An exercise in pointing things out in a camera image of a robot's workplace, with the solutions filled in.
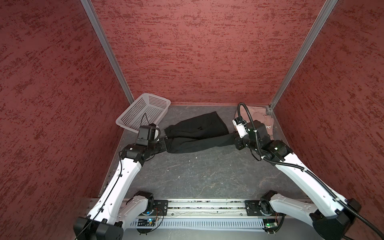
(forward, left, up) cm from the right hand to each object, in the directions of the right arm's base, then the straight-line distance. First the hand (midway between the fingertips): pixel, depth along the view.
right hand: (234, 137), depth 75 cm
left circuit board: (-33, +43, -22) cm, 59 cm away
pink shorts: (+33, -28, -19) cm, 47 cm away
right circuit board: (-36, -15, -24) cm, 45 cm away
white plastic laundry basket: (+42, +60, -21) cm, 76 cm away
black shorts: (+17, +12, -19) cm, 28 cm away
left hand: (-2, +36, -5) cm, 36 cm away
